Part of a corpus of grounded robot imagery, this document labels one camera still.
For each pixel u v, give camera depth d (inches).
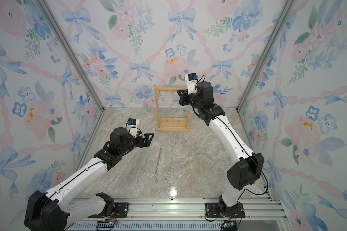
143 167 35.3
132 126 26.6
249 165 17.2
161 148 38.5
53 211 15.0
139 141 27.2
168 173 34.5
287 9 27.3
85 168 19.8
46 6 27.2
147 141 27.7
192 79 24.7
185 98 25.9
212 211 28.8
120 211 29.0
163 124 41.9
